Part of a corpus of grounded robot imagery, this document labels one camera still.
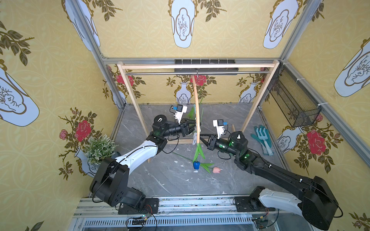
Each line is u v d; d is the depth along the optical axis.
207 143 0.67
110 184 0.42
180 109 0.65
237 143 0.57
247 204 0.74
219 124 0.66
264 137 1.00
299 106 0.83
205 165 0.87
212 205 0.75
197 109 0.57
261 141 0.98
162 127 0.61
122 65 0.52
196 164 0.71
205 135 0.68
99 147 0.76
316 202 0.40
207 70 0.88
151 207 0.73
